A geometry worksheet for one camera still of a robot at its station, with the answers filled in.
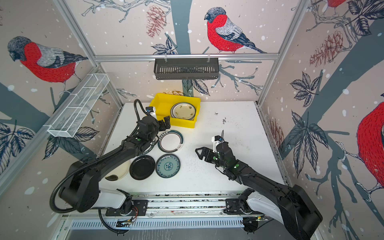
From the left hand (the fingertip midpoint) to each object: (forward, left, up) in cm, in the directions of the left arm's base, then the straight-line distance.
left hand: (161, 117), depth 84 cm
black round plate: (-21, +13, -21) cm, 32 cm away
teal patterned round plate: (-20, -2, -22) cm, 30 cm away
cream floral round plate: (+23, -10, -19) cm, 31 cm away
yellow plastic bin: (+31, +6, -18) cm, 37 cm away
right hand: (-18, -21, -11) cm, 29 cm away
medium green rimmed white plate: (-3, -2, -22) cm, 22 cm away
